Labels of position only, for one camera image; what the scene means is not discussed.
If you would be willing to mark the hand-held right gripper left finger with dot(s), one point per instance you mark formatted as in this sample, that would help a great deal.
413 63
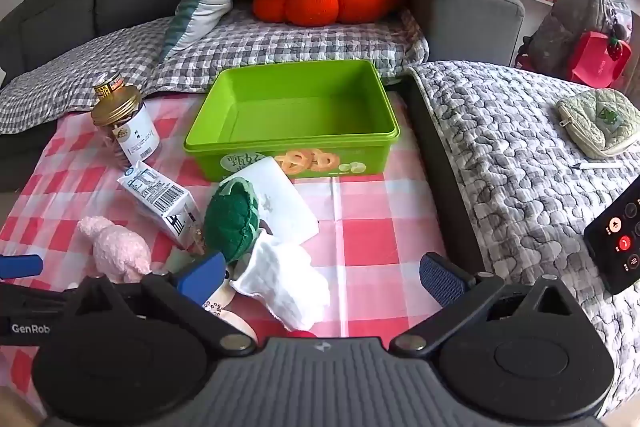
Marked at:
202 278

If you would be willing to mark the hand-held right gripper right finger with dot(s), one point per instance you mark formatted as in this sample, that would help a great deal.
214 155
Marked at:
442 279

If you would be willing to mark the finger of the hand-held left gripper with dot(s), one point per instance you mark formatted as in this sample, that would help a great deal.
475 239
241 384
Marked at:
20 266

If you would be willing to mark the green felt plush toy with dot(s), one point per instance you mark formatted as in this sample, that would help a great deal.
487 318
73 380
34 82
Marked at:
230 222

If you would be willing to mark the white cloth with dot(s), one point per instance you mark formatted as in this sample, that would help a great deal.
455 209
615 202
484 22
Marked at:
285 282

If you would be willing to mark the pink plush toy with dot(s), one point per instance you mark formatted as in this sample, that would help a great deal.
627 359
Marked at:
115 247

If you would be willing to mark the red white plush toy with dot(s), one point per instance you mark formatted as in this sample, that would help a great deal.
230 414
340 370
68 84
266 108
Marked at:
301 334

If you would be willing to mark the green plastic box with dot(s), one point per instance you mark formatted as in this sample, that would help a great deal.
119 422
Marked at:
300 107

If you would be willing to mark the pink checked tablecloth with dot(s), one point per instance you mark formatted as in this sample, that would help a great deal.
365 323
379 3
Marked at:
370 227

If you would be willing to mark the white milk carton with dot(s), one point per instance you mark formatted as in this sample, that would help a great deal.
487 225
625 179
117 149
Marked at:
150 189

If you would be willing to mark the white paper packet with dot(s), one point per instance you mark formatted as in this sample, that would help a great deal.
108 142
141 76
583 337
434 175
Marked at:
285 202

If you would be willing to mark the grey quilted blanket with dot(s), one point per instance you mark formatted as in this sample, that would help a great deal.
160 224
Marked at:
500 157

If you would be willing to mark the gold-lidded clear jar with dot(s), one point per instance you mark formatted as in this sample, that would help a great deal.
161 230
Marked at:
140 132

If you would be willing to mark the black smartphone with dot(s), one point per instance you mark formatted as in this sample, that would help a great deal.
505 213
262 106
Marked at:
615 232

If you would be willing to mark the white pen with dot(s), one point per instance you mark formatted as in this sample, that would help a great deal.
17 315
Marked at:
595 166

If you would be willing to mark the yellow drink can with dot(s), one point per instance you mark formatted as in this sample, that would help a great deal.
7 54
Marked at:
107 84

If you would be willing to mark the green quilted pouch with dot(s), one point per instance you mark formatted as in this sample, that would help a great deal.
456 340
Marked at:
600 122

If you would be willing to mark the grey checked blanket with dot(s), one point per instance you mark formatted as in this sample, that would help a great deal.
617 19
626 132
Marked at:
300 44

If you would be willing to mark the red plastic chair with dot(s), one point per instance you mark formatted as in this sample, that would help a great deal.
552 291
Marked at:
592 57

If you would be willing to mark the strawberry charm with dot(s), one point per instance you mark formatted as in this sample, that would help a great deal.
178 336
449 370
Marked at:
616 48

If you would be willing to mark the grey backpack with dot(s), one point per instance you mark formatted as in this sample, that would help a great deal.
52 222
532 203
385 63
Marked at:
575 7

